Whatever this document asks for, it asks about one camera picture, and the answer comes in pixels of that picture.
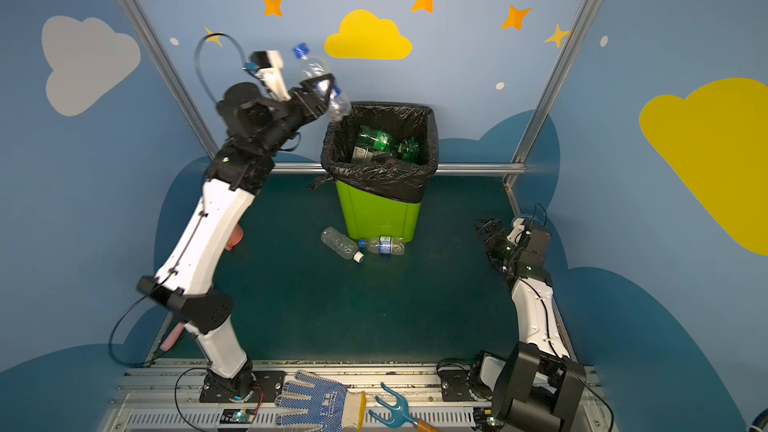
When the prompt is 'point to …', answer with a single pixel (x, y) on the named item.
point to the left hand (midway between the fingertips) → (323, 79)
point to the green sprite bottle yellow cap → (374, 139)
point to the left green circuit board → (242, 416)
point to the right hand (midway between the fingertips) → (481, 228)
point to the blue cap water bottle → (383, 245)
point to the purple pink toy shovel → (172, 337)
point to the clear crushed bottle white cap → (344, 245)
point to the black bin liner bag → (409, 181)
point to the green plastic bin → (369, 215)
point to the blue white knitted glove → (313, 404)
